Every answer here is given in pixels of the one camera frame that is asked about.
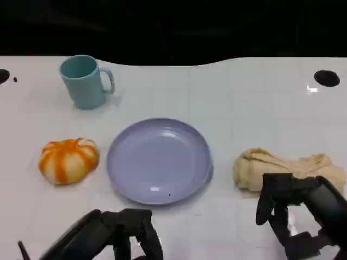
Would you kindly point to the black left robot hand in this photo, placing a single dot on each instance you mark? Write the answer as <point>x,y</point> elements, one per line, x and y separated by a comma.
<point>92,235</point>

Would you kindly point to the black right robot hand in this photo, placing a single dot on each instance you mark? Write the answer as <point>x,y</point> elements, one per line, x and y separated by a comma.
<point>322,197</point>

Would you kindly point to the beige towel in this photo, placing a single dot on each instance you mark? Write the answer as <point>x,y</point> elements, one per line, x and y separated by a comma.
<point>257,168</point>

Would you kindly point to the orange and white bread roll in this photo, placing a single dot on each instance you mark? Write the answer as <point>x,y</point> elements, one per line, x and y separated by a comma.
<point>65,162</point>

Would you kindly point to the lilac plate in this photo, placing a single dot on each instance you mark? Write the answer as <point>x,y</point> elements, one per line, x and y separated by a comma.
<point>157,162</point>

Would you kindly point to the black round table grommet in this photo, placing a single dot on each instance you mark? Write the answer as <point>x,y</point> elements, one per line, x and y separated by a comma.
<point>326,78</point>
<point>3,76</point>

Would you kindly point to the pale green mug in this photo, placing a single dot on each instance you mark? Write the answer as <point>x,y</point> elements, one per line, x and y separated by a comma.
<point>84,89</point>

